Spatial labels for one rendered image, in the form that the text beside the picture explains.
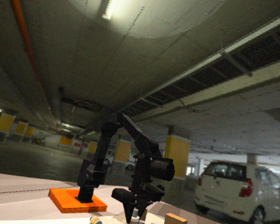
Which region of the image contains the small white jar with brown label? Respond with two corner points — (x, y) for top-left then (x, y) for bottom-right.
(90, 216), (103, 224)

